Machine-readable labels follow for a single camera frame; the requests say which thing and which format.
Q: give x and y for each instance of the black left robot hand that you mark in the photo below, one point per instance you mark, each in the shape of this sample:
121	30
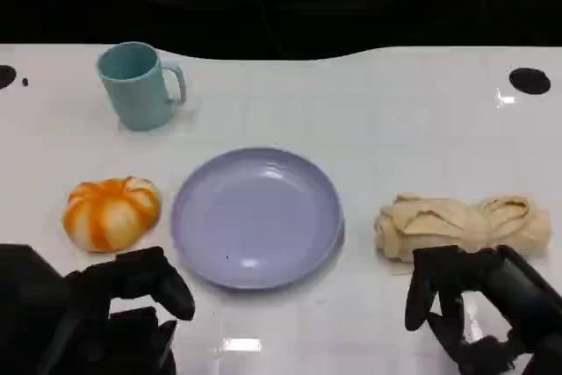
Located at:
145	280

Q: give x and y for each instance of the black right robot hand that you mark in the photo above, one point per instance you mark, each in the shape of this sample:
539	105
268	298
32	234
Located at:
518	287

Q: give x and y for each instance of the beige towel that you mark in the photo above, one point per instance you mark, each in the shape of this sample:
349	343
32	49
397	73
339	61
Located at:
461	221

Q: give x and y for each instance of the orange and white bread roll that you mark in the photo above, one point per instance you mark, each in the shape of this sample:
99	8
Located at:
110	217

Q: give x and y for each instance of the lilac plate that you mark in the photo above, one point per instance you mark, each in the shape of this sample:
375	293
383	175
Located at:
257	221

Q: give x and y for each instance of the pale green mug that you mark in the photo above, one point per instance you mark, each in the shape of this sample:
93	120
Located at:
136	94

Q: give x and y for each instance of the black round table grommet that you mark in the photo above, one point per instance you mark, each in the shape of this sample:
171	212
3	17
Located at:
529	81
6	77

